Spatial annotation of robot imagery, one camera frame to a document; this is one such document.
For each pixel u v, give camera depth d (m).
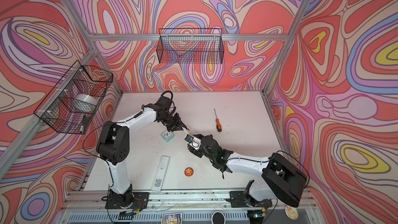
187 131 0.86
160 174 0.81
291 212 0.70
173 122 0.82
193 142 0.68
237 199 0.73
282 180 0.43
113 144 0.51
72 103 0.70
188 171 0.82
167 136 0.93
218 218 0.66
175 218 0.68
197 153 0.74
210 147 0.61
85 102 0.70
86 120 0.73
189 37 0.87
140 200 0.73
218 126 0.98
